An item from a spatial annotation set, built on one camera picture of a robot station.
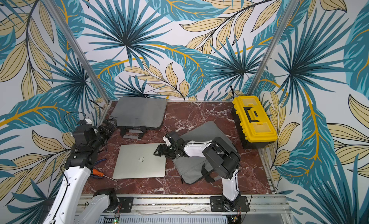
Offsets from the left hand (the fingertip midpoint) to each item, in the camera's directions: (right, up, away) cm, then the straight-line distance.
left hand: (113, 126), depth 74 cm
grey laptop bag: (0, +6, +34) cm, 34 cm away
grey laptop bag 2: (+42, -25, +9) cm, 50 cm away
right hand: (+21, -18, +14) cm, 31 cm away
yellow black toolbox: (+79, -2, +10) cm, 79 cm away
